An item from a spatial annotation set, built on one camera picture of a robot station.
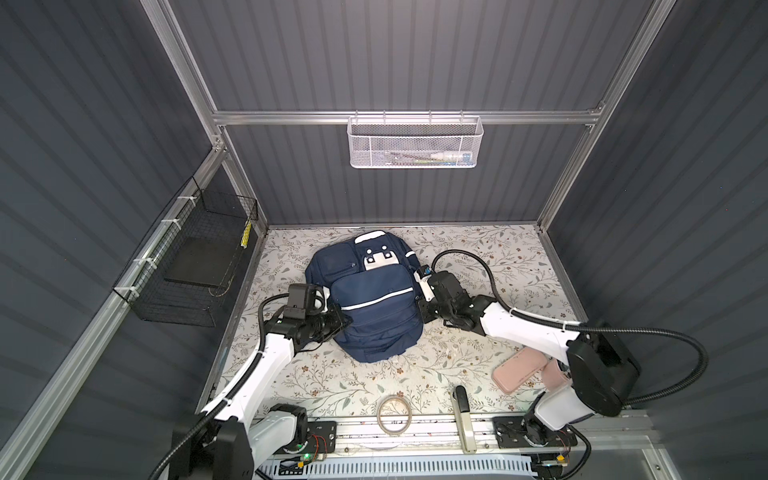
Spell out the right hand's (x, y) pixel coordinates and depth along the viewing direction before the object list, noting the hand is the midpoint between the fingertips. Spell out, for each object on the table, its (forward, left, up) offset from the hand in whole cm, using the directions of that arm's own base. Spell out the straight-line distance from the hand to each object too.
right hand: (420, 303), depth 87 cm
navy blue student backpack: (+8, +13, +2) cm, 16 cm away
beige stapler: (-30, -10, -6) cm, 32 cm away
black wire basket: (-3, +57, +22) cm, 61 cm away
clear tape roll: (-28, +8, -9) cm, 30 cm away
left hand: (-6, +19, +2) cm, 20 cm away
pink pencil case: (-16, -28, -10) cm, 33 cm away
